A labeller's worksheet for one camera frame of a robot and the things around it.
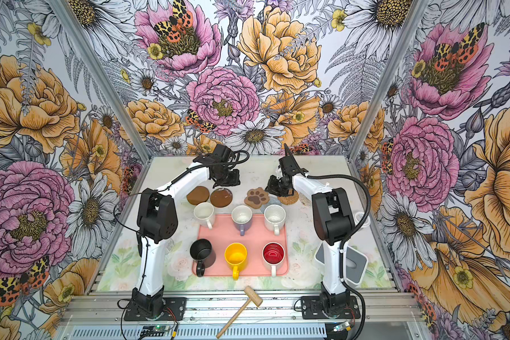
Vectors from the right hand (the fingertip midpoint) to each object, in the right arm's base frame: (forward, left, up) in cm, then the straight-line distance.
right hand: (267, 193), depth 99 cm
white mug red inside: (-27, -1, -5) cm, 28 cm away
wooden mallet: (-41, +7, -5) cm, 42 cm away
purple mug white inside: (-9, +12, -5) cm, 16 cm away
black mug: (-25, +28, -3) cm, 37 cm away
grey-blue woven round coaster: (0, -3, -5) cm, 6 cm away
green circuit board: (-50, +39, -6) cm, 64 cm away
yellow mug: (-27, +14, -4) cm, 30 cm away
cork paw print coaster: (+2, +5, -6) cm, 8 cm away
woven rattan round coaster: (0, -11, -5) cm, 12 cm away
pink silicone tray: (-17, +19, -5) cm, 26 cm away
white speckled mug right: (-10, -3, -4) cm, 11 cm away
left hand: (+1, +14, +4) cm, 14 cm away
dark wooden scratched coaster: (+3, +23, -7) cm, 24 cm away
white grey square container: (-33, -30, -1) cm, 45 cm away
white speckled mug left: (-9, +28, -1) cm, 29 cm away
